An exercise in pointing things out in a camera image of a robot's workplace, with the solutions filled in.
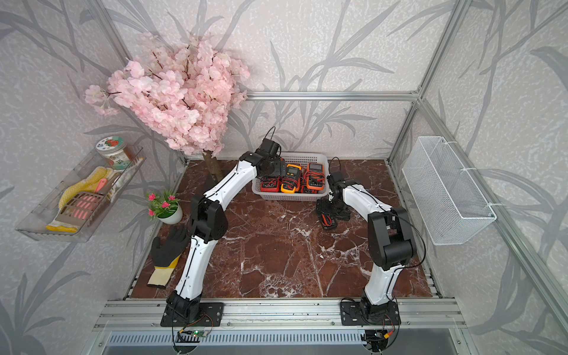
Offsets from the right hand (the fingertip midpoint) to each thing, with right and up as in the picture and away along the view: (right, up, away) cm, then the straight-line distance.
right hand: (326, 213), depth 94 cm
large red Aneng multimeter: (-25, +12, +5) cm, 28 cm away
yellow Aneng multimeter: (-15, +17, +5) cm, 23 cm away
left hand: (-22, +19, +5) cm, 30 cm away
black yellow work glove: (-65, -15, -7) cm, 67 cm away
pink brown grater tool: (-72, +7, -33) cm, 79 cm away
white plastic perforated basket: (-13, +25, +13) cm, 31 cm away
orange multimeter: (-5, +16, +5) cm, 18 cm away
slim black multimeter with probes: (0, -3, -1) cm, 3 cm away
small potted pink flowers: (-65, +4, -7) cm, 65 cm away
